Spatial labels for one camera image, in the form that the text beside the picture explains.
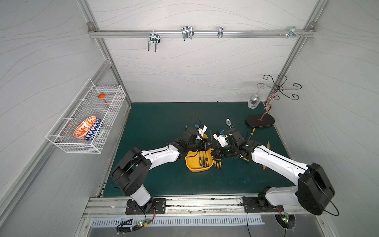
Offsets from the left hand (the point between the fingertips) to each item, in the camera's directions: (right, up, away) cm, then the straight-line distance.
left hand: (214, 144), depth 81 cm
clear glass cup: (+28, +26, +15) cm, 41 cm away
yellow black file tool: (-4, -11, +8) cm, 14 cm away
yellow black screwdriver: (+29, +3, +21) cm, 36 cm away
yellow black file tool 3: (+3, -13, +6) cm, 14 cm away
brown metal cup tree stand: (+41, +13, +25) cm, 50 cm away
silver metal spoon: (+14, +11, +26) cm, 32 cm away
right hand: (-1, -5, +1) cm, 5 cm away
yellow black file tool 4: (+4, -13, +7) cm, 15 cm away
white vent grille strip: (-19, -35, -11) cm, 41 cm away
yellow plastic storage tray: (-12, -12, +7) cm, 19 cm away
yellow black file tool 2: (-8, -11, +7) cm, 15 cm away
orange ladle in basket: (-62, +27, -2) cm, 67 cm away
